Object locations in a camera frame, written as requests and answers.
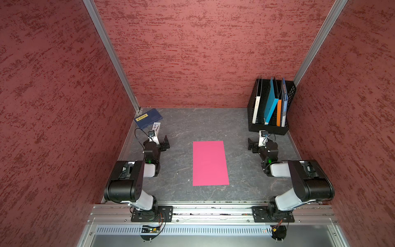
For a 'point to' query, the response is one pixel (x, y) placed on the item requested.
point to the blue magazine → (284, 105)
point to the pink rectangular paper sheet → (209, 164)
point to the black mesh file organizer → (271, 128)
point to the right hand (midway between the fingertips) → (255, 139)
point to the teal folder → (271, 103)
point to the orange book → (279, 113)
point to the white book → (257, 101)
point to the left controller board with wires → (148, 232)
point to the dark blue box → (147, 118)
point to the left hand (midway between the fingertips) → (159, 139)
